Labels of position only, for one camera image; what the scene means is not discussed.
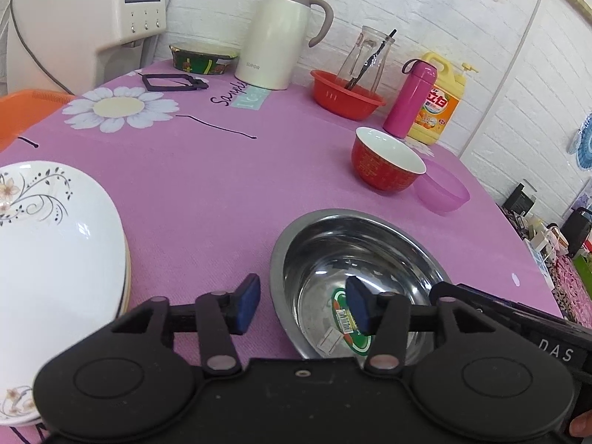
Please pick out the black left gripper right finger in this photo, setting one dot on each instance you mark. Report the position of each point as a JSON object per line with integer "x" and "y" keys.
{"x": 386, "y": 318}

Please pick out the yellow dish soap bottle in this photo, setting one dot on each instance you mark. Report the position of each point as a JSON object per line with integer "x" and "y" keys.
{"x": 442, "y": 101}

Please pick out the white plate with dark rim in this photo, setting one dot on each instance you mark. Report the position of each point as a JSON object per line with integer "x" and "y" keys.
{"x": 126, "y": 290}

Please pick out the white plate with flower pattern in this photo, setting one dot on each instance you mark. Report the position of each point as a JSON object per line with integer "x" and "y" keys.
{"x": 63, "y": 272}

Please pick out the pink thermos bottle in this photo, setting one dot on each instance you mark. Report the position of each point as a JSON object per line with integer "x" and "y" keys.
{"x": 420, "y": 78}

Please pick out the red bowl white inside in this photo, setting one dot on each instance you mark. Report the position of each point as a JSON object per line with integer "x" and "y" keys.
{"x": 384, "y": 162}

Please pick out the green instant noodle bowl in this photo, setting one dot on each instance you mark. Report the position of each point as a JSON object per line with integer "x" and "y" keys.
{"x": 202, "y": 58}

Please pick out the person's hand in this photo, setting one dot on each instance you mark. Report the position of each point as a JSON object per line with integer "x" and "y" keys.
{"x": 581, "y": 426}

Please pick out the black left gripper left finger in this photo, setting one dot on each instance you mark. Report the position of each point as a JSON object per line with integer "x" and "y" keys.
{"x": 218, "y": 317}

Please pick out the blue round wall decoration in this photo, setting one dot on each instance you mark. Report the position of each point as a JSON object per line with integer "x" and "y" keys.
{"x": 581, "y": 145}

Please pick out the white water dispenser with screen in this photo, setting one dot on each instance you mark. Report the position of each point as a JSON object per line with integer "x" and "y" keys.
{"x": 73, "y": 46}

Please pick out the red plastic colander basket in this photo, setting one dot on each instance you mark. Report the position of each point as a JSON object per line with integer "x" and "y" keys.
{"x": 329, "y": 92}

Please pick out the black square plastic frame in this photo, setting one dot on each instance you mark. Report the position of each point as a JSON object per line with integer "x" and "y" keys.
{"x": 172, "y": 82}

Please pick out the stainless steel bowl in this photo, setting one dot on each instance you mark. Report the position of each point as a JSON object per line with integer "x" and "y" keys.
{"x": 311, "y": 262}

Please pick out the orange plastic basin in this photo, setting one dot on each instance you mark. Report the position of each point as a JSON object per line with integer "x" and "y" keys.
{"x": 22, "y": 109}

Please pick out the clear glass carafe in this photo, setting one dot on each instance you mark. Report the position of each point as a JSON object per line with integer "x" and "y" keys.
{"x": 367, "y": 42}

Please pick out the cream thermos jug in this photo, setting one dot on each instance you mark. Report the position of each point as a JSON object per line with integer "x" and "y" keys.
{"x": 275, "y": 40}

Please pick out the purple flowered tablecloth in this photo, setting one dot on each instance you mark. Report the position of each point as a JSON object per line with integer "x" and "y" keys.
{"x": 203, "y": 192}

